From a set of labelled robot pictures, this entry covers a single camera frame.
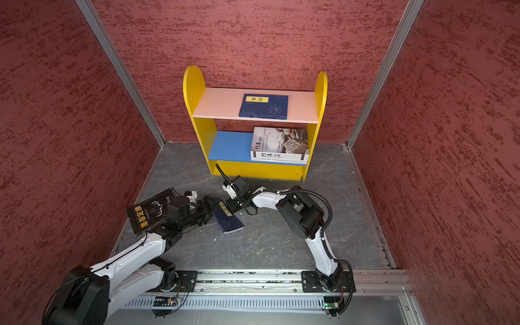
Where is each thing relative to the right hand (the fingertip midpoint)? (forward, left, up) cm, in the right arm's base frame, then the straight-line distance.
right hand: (230, 210), depth 94 cm
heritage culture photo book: (+26, -25, +21) cm, 41 cm away
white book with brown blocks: (+17, -30, +17) cm, 39 cm away
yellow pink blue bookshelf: (+35, +2, +15) cm, 38 cm away
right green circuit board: (-37, -40, +2) cm, 54 cm away
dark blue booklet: (-5, +2, +4) cm, 7 cm away
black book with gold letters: (-1, +36, +3) cm, 37 cm away
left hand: (-4, +2, +11) cm, 11 cm away
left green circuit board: (-35, +21, 0) cm, 41 cm away
